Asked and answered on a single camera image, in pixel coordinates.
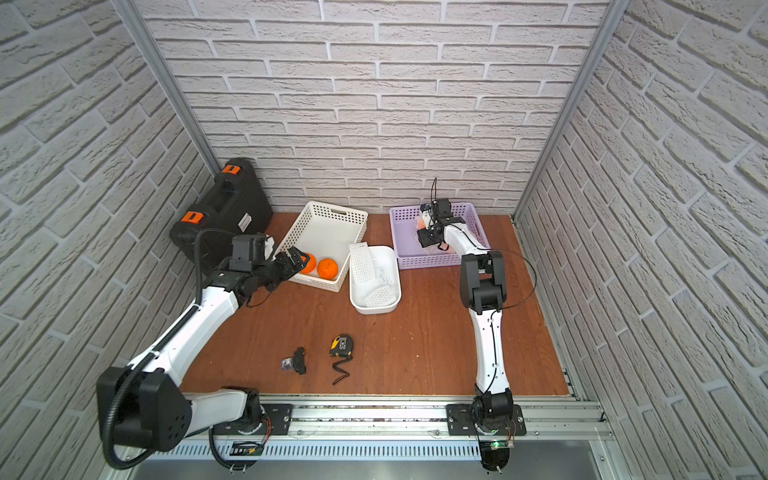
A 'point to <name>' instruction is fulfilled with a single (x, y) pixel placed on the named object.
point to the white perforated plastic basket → (326, 231)
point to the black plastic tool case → (236, 206)
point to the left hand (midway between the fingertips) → (305, 258)
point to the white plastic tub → (386, 263)
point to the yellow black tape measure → (341, 346)
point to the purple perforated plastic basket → (409, 251)
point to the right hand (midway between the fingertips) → (436, 234)
